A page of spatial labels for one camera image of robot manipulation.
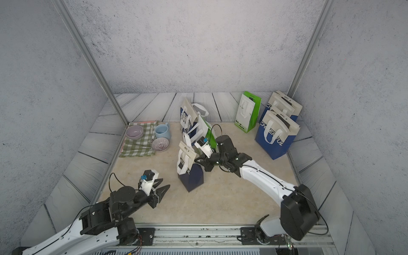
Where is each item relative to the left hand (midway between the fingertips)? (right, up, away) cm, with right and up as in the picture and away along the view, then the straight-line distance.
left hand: (168, 185), depth 68 cm
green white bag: (+42, +36, +33) cm, 64 cm away
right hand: (+11, +9, +8) cm, 17 cm away
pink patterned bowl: (-15, +15, +38) cm, 43 cm away
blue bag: (+54, +22, +21) cm, 62 cm away
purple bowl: (-35, +23, +45) cm, 61 cm away
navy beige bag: (+8, +4, +6) cm, 11 cm away
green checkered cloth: (-27, +13, +39) cm, 50 cm away
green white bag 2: (+15, +24, +17) cm, 33 cm away
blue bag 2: (+6, +32, +28) cm, 42 cm away
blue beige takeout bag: (+63, +40, +29) cm, 80 cm away
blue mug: (-15, +24, +44) cm, 53 cm away
